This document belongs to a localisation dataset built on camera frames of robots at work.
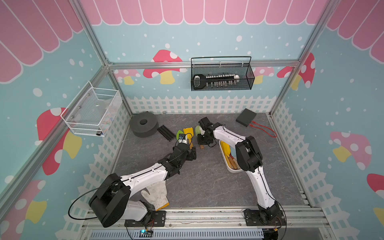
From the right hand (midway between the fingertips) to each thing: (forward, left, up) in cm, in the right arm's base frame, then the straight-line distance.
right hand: (199, 142), depth 103 cm
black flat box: (+25, -38, -3) cm, 46 cm away
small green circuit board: (-51, +28, -3) cm, 58 cm away
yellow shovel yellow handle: (+9, +8, 0) cm, 12 cm away
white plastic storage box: (-23, -19, +3) cm, 30 cm away
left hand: (-12, +6, +11) cm, 17 cm away
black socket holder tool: (+21, -1, +34) cm, 40 cm away
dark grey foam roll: (+12, +39, +6) cm, 42 cm away
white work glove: (-34, +24, -1) cm, 42 cm away
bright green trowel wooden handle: (+9, +15, 0) cm, 17 cm away
